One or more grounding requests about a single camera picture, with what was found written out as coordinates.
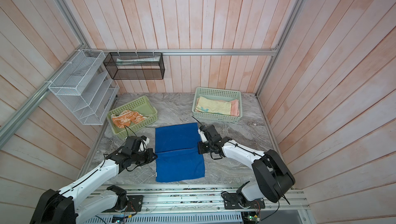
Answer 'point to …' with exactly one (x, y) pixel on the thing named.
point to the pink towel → (234, 108)
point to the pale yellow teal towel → (206, 105)
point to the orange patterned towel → (125, 118)
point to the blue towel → (177, 153)
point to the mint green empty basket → (219, 94)
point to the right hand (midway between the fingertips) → (198, 146)
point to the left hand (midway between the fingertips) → (157, 159)
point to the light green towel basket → (142, 105)
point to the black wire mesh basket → (135, 65)
